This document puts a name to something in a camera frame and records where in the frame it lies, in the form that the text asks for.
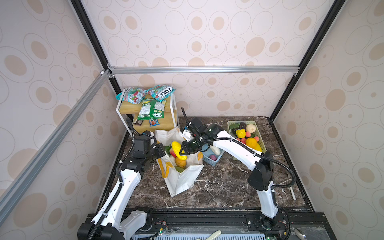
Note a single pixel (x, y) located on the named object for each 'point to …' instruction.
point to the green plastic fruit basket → (247, 131)
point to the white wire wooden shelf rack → (125, 108)
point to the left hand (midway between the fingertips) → (168, 144)
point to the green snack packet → (151, 108)
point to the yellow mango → (176, 147)
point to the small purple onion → (213, 157)
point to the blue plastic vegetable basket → (209, 152)
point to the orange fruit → (180, 163)
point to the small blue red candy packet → (153, 122)
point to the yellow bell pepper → (241, 133)
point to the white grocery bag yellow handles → (178, 183)
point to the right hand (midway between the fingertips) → (181, 153)
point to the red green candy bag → (133, 95)
